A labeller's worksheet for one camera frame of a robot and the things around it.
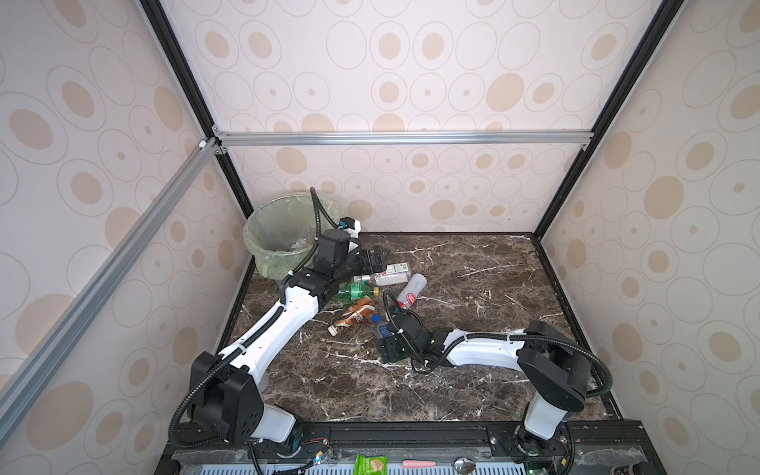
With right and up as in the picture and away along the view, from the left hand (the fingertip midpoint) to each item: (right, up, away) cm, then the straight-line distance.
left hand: (388, 251), depth 77 cm
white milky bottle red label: (+9, -11, +22) cm, 26 cm away
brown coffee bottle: (-9, -18, +15) cm, 25 cm away
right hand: (+2, -27, +11) cm, 29 cm away
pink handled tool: (+6, -51, -6) cm, 52 cm away
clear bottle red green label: (+3, -7, +24) cm, 25 cm away
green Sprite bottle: (-10, -12, +20) cm, 25 cm away
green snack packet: (-4, -50, -9) cm, 51 cm away
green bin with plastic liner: (-35, +8, +21) cm, 42 cm away
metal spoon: (+19, -52, -6) cm, 56 cm away
